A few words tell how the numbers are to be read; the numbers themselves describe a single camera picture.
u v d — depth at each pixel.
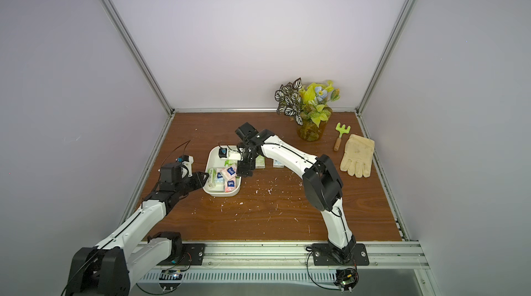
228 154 0.74
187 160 0.79
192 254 0.73
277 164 0.95
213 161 0.98
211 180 0.87
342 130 1.10
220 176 0.90
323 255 0.73
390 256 0.74
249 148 0.63
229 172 0.87
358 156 1.00
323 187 0.50
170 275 0.72
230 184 0.87
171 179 0.66
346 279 0.70
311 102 0.95
